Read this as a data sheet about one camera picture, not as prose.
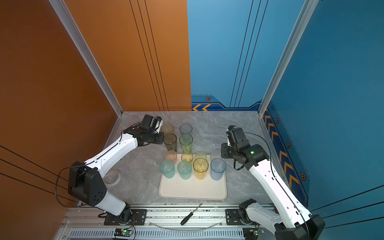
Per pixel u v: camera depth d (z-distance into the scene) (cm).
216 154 92
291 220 37
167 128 96
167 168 87
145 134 61
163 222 73
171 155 91
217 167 85
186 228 71
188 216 74
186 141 87
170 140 94
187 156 91
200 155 89
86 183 43
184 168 86
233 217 73
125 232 71
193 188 87
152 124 68
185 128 95
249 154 48
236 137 53
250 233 70
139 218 74
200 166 80
